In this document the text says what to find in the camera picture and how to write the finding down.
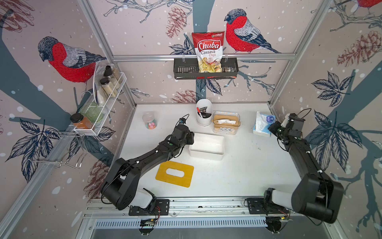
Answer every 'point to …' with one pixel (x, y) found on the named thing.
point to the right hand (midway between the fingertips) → (269, 121)
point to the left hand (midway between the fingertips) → (193, 130)
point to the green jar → (92, 111)
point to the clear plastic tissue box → (227, 130)
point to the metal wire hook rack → (63, 148)
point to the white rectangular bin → (207, 147)
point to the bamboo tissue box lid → (231, 117)
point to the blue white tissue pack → (262, 122)
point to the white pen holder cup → (204, 112)
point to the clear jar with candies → (150, 122)
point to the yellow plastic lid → (185, 180)
